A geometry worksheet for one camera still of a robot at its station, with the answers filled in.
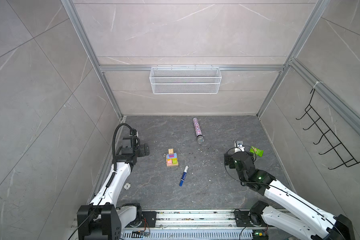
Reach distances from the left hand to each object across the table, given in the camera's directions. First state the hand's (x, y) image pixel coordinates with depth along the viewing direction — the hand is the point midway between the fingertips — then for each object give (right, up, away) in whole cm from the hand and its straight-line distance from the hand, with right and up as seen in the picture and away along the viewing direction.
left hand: (137, 143), depth 85 cm
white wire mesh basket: (+28, +42, +15) cm, 53 cm away
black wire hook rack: (+93, -1, -20) cm, 95 cm away
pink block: (+18, -12, +6) cm, 23 cm away
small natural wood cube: (+19, -5, +1) cm, 20 cm away
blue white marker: (+27, -20, +2) cm, 34 cm away
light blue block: (+22, -8, +4) cm, 24 cm away
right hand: (+55, -4, -5) cm, 56 cm away
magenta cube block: (+19, -7, +2) cm, 21 cm away
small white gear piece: (-6, -25, -1) cm, 25 cm away
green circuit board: (+64, -42, -15) cm, 78 cm away
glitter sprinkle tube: (+38, +1, +17) cm, 42 cm away
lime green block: (+21, -12, +7) cm, 25 cm away
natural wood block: (+20, -14, +7) cm, 25 cm away
